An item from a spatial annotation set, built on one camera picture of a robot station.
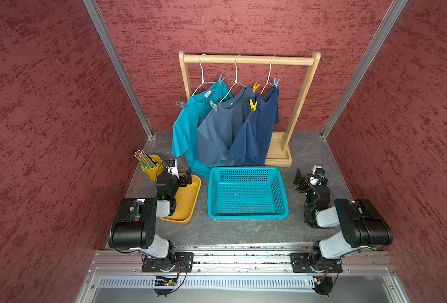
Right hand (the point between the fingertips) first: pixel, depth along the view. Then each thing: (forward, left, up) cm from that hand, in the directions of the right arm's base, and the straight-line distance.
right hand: (307, 172), depth 90 cm
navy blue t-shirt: (+2, +28, +19) cm, 34 cm away
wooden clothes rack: (+24, +8, -9) cm, 27 cm away
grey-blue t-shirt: (+8, +43, +24) cm, 50 cm away
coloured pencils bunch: (+6, +79, +4) cm, 80 cm away
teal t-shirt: (+6, +58, +17) cm, 61 cm away
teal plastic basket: (-6, +30, -9) cm, 32 cm away
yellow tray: (-10, +60, -8) cm, 61 cm away
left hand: (+3, +63, -1) cm, 63 cm away
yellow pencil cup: (+2, +76, +1) cm, 76 cm away
